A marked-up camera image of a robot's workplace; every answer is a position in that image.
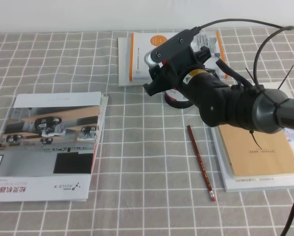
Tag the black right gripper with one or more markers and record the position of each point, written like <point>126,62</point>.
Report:
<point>184,72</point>

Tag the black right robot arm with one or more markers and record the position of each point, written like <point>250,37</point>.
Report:
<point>243,105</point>

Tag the black mesh pen holder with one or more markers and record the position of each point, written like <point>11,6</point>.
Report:
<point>176,100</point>

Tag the orange white robotics book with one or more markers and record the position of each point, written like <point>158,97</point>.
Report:
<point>142,43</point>

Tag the brochure stack underneath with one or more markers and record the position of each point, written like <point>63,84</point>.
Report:
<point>87,136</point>

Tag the grey checkered tablecloth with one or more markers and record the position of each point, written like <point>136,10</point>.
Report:
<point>146,180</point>

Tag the brown kraft notebook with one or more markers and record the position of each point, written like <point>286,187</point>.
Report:
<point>256,154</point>

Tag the red pencil with eraser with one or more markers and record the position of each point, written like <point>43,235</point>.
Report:
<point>201,165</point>

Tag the white report book right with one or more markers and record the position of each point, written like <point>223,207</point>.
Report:
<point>253,183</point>

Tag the Agilex robot brochure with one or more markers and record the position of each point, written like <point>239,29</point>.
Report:
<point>35,157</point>

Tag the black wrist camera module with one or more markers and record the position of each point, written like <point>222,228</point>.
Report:
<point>177,44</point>

